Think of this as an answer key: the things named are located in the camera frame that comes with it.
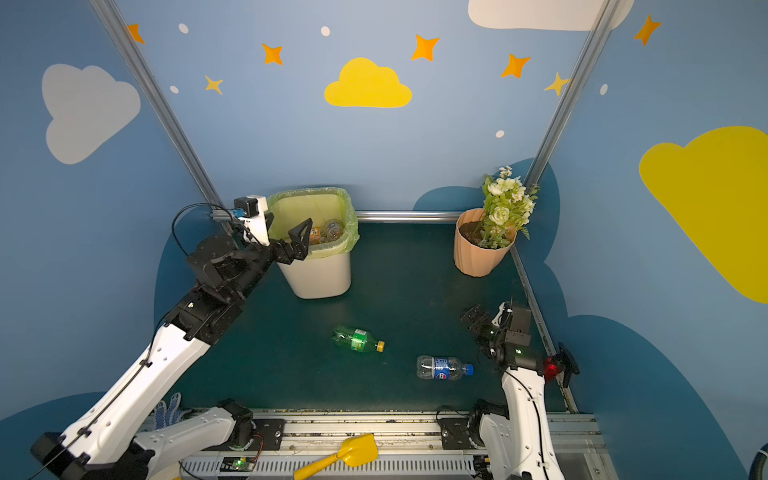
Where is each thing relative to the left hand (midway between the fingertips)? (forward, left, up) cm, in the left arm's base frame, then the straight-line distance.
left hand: (292, 216), depth 63 cm
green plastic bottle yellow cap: (-10, -12, -39) cm, 42 cm away
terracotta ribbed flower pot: (+15, -49, -31) cm, 60 cm away
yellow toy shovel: (-37, -13, -43) cm, 58 cm away
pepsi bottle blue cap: (+16, -4, -20) cm, 26 cm away
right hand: (-7, -45, -31) cm, 55 cm away
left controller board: (-40, +15, -44) cm, 61 cm away
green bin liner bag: (+25, +1, -18) cm, 31 cm away
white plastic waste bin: (+5, -2, -29) cm, 30 cm away
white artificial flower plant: (+22, -57, -16) cm, 63 cm away
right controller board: (-39, -45, -46) cm, 75 cm away
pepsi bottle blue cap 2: (-19, -36, -38) cm, 56 cm away
